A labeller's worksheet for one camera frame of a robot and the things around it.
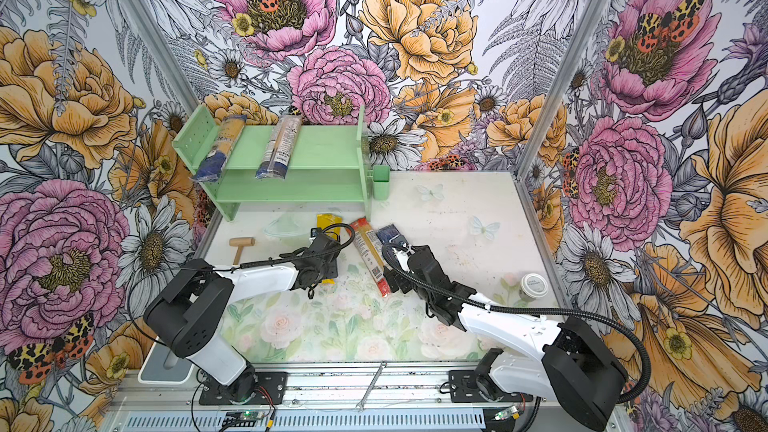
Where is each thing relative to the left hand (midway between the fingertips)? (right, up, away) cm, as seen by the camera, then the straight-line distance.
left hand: (325, 272), depth 94 cm
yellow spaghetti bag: (-2, +15, +11) cm, 19 cm away
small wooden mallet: (-29, +8, +6) cm, 31 cm away
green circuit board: (-14, -29, -23) cm, 40 cm away
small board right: (+47, -28, -23) cm, 59 cm away
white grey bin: (-36, -18, -22) cm, 46 cm away
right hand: (+24, +4, -10) cm, 26 cm away
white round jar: (+60, -2, -9) cm, 61 cm away
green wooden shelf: (+2, +32, -6) cm, 33 cm away
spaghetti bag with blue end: (-28, +35, -9) cm, 46 cm away
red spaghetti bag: (+13, +8, +3) cm, 16 cm away
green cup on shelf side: (+17, +29, +17) cm, 37 cm away
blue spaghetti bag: (+20, +11, +5) cm, 23 cm away
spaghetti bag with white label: (-11, +37, -8) cm, 40 cm away
